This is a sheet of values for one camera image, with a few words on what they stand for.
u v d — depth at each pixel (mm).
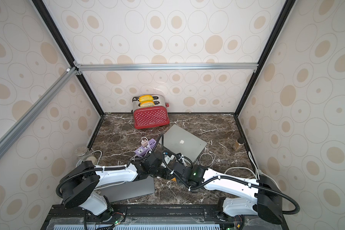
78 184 440
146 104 975
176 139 1033
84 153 801
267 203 392
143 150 946
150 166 659
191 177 540
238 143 921
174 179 762
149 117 1025
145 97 1029
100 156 946
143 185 832
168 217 730
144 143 942
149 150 959
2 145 521
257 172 877
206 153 969
